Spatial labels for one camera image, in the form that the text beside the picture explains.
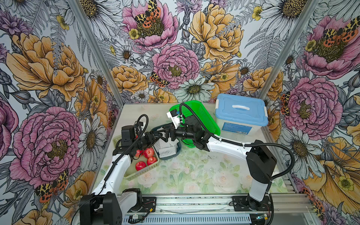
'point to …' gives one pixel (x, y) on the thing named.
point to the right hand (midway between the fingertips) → (159, 132)
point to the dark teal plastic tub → (179, 150)
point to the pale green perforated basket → (131, 171)
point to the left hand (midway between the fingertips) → (161, 140)
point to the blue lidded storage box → (240, 115)
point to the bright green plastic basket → (198, 109)
